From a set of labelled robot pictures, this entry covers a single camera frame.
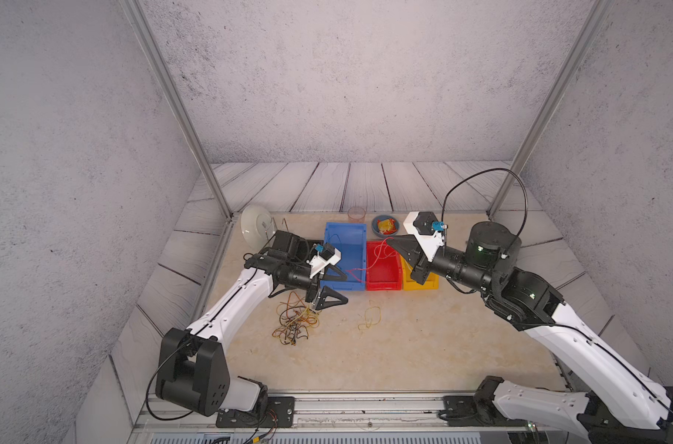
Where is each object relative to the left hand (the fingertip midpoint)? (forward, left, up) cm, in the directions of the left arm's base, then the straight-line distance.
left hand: (345, 289), depth 73 cm
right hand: (-1, -9, +21) cm, 23 cm away
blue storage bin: (+34, -3, -20) cm, 39 cm away
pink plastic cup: (+45, -6, -17) cm, 48 cm away
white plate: (+30, +30, -7) cm, 43 cm away
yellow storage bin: (+11, -22, -17) cm, 30 cm away
